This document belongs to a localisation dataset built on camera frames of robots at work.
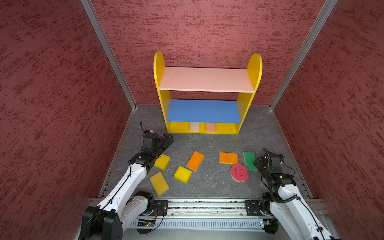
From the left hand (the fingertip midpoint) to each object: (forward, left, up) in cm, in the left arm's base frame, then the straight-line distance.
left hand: (168, 142), depth 84 cm
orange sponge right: (-3, -37, -13) cm, 39 cm away
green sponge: (-3, -50, -13) cm, 52 cm away
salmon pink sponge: (+19, -26, -10) cm, 34 cm away
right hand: (-9, -52, -9) cm, 53 cm away
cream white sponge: (+19, -15, -10) cm, 26 cm away
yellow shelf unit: (+21, -37, +1) cm, 43 cm away
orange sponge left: (-5, -16, -13) cm, 21 cm away
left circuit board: (-37, +10, -16) cm, 41 cm away
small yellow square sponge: (-14, -8, -11) cm, 20 cm away
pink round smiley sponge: (-13, -41, -10) cm, 44 cm away
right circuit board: (-37, -53, -14) cm, 66 cm away
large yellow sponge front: (-19, +4, -13) cm, 23 cm away
